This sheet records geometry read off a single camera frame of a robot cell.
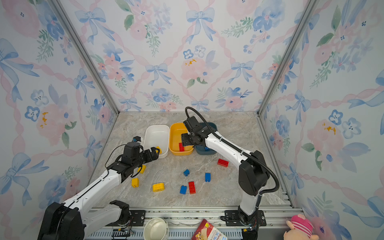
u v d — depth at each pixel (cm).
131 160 64
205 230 68
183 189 83
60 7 69
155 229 71
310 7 69
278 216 77
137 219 73
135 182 82
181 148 97
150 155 75
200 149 96
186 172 88
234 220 73
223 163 91
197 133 61
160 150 85
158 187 80
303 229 66
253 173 46
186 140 76
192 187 82
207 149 98
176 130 109
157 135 107
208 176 87
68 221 39
